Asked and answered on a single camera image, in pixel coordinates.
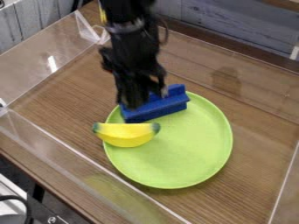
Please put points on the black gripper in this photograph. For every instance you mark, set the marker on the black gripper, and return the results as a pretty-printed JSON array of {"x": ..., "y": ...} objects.
[{"x": 131, "y": 60}]

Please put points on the yellow toy banana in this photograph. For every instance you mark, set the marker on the yellow toy banana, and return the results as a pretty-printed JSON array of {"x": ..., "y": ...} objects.
[{"x": 126, "y": 134}]

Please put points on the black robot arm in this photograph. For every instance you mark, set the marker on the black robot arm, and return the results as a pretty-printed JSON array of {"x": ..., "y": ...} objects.
[{"x": 129, "y": 13}]

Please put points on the green round plate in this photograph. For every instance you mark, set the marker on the green round plate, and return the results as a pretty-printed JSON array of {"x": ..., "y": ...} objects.
[{"x": 188, "y": 152}]

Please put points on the blue plastic block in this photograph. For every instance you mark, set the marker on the blue plastic block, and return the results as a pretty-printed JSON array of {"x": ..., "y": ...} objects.
[{"x": 158, "y": 106}]

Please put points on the yellow labelled tin can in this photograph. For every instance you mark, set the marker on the yellow labelled tin can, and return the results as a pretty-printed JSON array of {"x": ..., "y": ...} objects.
[{"x": 102, "y": 14}]

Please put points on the clear acrylic enclosure wall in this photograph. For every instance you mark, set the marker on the clear acrylic enclosure wall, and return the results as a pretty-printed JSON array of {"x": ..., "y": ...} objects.
[{"x": 58, "y": 92}]

